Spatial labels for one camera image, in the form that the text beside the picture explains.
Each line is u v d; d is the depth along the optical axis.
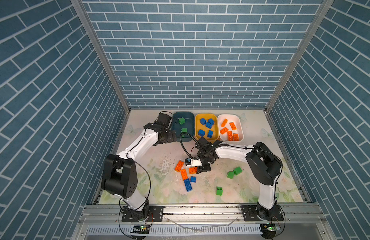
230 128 1.09
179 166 0.89
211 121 1.11
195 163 0.79
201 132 1.05
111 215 0.75
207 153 0.70
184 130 1.05
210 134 1.03
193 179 0.83
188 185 0.83
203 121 1.11
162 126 0.64
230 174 0.87
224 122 1.11
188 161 0.78
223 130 1.07
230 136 1.04
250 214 0.73
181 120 1.11
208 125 1.09
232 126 1.09
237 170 0.84
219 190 0.80
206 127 1.09
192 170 0.88
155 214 0.73
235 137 1.05
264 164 0.51
